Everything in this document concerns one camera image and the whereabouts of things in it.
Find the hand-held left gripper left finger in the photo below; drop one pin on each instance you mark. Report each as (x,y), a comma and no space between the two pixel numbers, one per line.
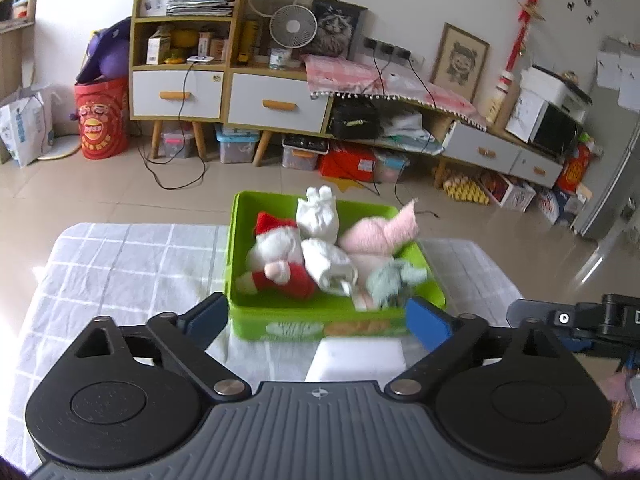
(207,317)

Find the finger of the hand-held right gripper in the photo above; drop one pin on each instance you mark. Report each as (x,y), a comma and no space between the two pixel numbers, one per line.
(595,345)
(530,312)

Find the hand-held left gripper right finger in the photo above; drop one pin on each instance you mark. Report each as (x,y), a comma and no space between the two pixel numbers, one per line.
(430,322)

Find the grey fuzzy sock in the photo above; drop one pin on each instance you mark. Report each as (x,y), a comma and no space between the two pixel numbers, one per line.
(395,282)

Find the green plastic bin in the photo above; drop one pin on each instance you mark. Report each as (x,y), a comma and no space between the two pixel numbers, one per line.
(235,270)

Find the large white sponge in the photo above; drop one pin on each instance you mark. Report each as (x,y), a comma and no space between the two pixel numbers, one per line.
(357,360)

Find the red santa plush toy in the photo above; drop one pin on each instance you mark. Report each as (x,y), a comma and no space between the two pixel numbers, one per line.
(280,265)

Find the white knit sock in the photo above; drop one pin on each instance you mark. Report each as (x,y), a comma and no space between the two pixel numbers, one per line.
(317,217)

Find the grey checked tablecloth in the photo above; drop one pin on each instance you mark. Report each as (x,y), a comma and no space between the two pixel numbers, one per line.
(125,280)

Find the pink fuzzy cloth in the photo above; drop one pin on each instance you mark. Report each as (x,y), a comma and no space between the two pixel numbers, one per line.
(627,430)

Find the open cardboard carton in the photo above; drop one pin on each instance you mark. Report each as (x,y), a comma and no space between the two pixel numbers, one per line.
(507,191)

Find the row of yellow toys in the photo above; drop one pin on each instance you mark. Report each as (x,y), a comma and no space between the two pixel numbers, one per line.
(465,190)

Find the clear storage box blue lid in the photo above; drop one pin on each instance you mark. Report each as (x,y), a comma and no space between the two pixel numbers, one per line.
(237,146)

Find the grey refrigerator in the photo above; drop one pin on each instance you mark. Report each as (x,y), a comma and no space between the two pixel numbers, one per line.
(610,140)

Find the low wooden tv stand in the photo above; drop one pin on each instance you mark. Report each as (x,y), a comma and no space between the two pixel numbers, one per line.
(480,140)

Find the red cardboard box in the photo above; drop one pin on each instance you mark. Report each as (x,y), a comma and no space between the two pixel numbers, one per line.
(347,162)

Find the black microwave oven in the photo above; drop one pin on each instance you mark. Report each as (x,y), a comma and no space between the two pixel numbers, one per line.
(555,127)

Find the black bag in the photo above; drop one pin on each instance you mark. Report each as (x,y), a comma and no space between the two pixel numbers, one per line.
(355,119)

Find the red printed bag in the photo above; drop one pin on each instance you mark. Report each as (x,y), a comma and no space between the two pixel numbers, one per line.
(102,120)

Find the white microwave box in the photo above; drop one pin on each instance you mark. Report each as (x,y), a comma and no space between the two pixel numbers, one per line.
(555,87)

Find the pink fringed cloth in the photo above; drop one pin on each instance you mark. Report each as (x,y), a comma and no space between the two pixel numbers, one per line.
(360,77)

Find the wooden shelf cabinet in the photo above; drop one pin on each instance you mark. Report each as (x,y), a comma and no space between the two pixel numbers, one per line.
(200,60)

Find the framed cartoon picture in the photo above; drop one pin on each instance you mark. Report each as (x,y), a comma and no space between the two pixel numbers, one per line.
(460,62)

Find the white paper bag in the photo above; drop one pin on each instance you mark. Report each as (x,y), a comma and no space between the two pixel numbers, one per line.
(25,127)

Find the purple plush toy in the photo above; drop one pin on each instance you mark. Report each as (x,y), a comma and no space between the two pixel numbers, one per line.
(107,50)

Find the small white desk fan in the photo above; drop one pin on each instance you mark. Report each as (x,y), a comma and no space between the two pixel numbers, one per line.
(293,27)

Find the red hanging ornament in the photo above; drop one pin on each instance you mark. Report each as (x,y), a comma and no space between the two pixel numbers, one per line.
(527,10)

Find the framed cat picture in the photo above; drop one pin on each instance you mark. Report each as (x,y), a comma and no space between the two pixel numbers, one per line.
(335,27)

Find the stack of papers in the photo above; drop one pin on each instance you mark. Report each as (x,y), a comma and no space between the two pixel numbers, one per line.
(200,1)

